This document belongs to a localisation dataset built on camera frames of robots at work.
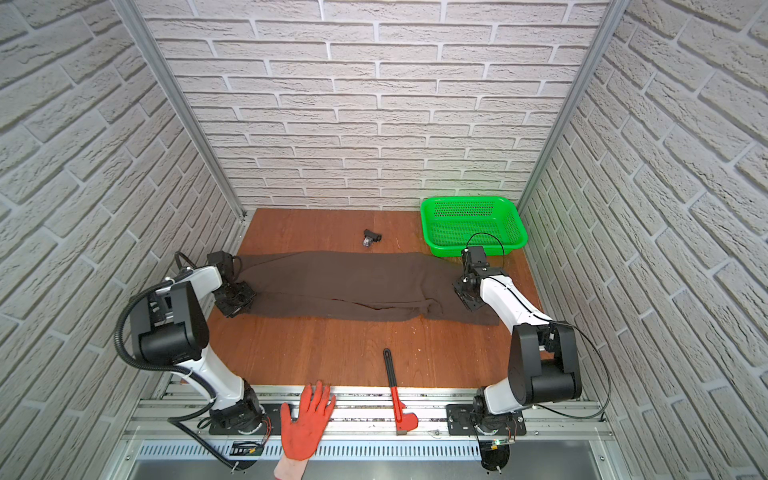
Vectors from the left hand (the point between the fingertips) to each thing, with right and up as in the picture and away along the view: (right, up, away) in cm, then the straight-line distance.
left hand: (253, 299), depth 95 cm
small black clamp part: (+37, +20, +15) cm, 45 cm away
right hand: (+69, +3, -4) cm, 69 cm away
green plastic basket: (+68, +26, +23) cm, 76 cm away
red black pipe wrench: (+48, -27, -22) cm, 59 cm away
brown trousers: (+34, +3, +4) cm, 34 cm away
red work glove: (+23, -29, -24) cm, 45 cm away
